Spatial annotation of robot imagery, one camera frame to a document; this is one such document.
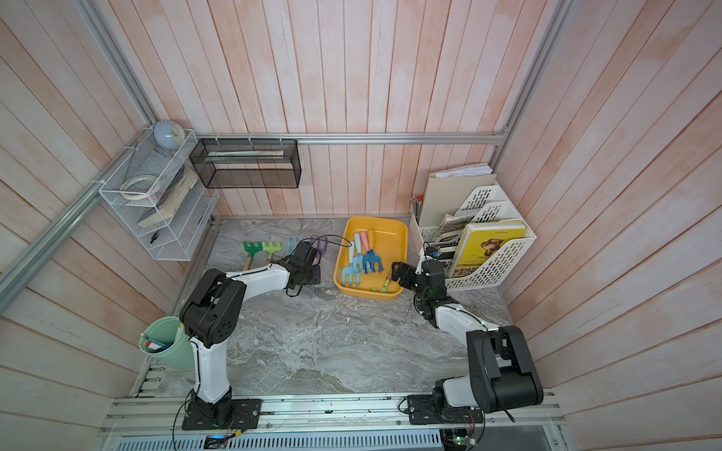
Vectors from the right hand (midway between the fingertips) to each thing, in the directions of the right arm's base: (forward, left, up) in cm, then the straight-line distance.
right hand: (402, 265), depth 92 cm
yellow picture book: (+1, -22, +12) cm, 25 cm away
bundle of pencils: (+23, -6, +7) cm, 24 cm away
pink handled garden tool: (+18, +13, -9) cm, 23 cm away
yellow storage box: (+17, +3, -11) cm, 21 cm away
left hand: (+1, +31, -10) cm, 33 cm away
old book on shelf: (+6, +69, +24) cm, 73 cm away
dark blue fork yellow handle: (+9, +10, -9) cm, 16 cm away
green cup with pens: (-27, +68, 0) cm, 73 cm away
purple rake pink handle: (-1, +27, +9) cm, 28 cm away
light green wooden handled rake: (+14, +50, -9) cm, 53 cm away
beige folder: (+21, -16, +14) cm, 30 cm away
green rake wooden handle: (+12, +57, -8) cm, 59 cm away
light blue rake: (+16, +42, -9) cm, 46 cm away
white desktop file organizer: (+12, -15, -2) cm, 19 cm away
